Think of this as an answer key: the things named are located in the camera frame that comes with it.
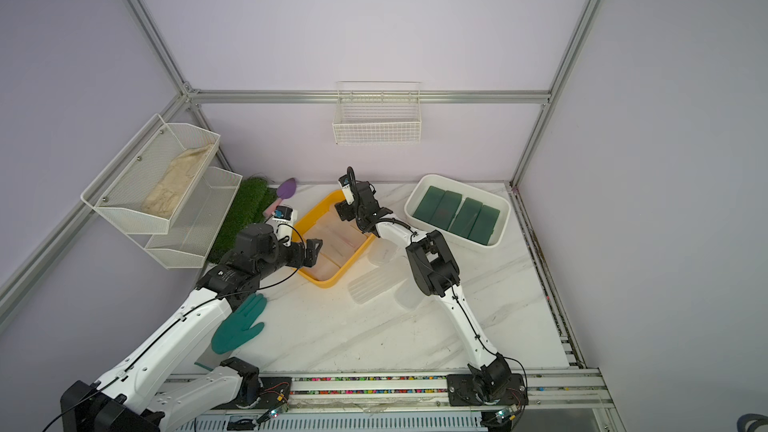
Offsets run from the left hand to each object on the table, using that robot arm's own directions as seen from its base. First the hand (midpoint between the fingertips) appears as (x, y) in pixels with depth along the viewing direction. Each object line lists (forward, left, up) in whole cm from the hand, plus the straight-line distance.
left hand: (305, 243), depth 79 cm
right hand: (+27, -8, -13) cm, 31 cm away
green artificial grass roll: (+28, +27, -13) cm, 41 cm away
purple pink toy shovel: (+39, +20, -19) cm, 47 cm away
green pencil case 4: (+19, -56, -17) cm, 62 cm away
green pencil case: (+30, -37, -18) cm, 51 cm away
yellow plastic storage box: (+22, +5, -14) cm, 26 cm away
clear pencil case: (+2, -3, -16) cm, 17 cm away
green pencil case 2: (+27, -44, -18) cm, 55 cm away
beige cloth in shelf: (+6, +35, +11) cm, 37 cm away
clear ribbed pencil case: (-2, -17, -19) cm, 26 cm away
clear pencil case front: (+14, -5, -18) cm, 23 cm away
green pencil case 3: (+23, -51, -19) cm, 59 cm away
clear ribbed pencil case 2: (-6, -29, -20) cm, 35 cm away
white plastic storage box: (+12, -59, -14) cm, 62 cm away
